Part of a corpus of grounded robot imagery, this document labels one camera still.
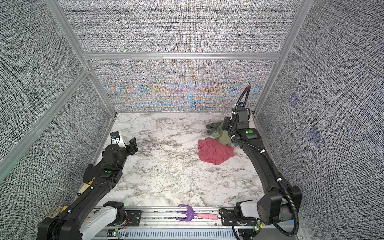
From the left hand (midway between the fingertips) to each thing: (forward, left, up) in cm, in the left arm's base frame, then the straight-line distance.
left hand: (129, 139), depth 82 cm
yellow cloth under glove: (-19, +27, -18) cm, 37 cm away
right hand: (+4, -54, +10) cm, 56 cm away
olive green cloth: (+1, -51, -1) cm, 51 cm away
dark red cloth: (-1, -47, -14) cm, 49 cm away
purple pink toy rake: (-35, -32, -16) cm, 50 cm away
